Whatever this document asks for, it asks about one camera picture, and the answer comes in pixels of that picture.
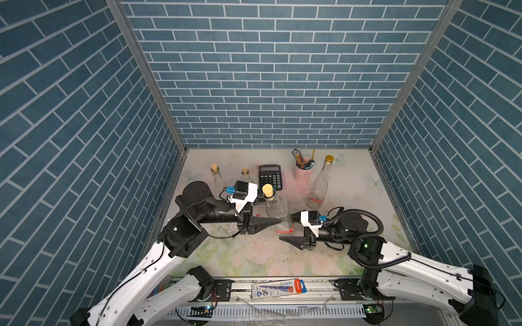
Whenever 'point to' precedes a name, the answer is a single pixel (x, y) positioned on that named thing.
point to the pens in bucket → (300, 161)
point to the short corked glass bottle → (245, 176)
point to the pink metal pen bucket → (301, 175)
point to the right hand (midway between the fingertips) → (286, 227)
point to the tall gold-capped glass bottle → (318, 193)
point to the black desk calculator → (270, 174)
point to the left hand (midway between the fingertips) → (282, 213)
